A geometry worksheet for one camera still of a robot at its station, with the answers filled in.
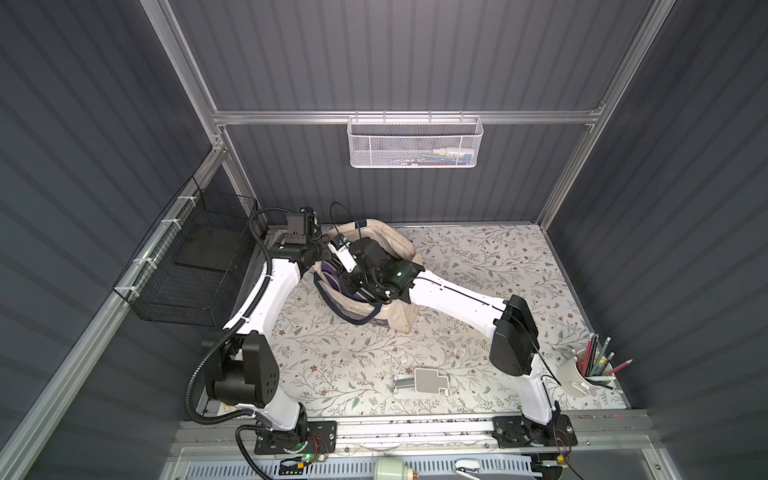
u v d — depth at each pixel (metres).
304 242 0.65
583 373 0.77
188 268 0.73
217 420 0.44
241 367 0.43
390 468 0.63
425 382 0.77
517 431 0.74
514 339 0.49
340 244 0.69
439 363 0.87
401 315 0.83
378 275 0.62
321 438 0.73
